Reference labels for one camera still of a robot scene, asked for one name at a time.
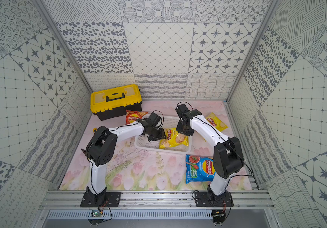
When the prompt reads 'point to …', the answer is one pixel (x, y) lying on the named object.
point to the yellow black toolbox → (113, 103)
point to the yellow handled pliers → (85, 151)
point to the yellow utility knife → (93, 129)
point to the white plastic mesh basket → (168, 121)
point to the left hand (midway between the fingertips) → (165, 136)
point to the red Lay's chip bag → (131, 116)
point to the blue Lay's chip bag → (199, 168)
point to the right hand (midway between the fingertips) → (183, 132)
